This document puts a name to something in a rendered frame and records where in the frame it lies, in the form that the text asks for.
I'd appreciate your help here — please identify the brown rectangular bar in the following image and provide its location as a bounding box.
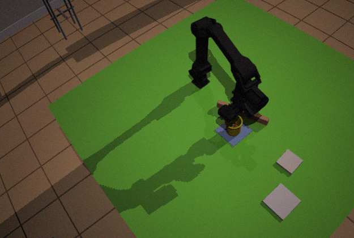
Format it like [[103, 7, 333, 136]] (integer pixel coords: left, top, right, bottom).
[[217, 100, 269, 126]]

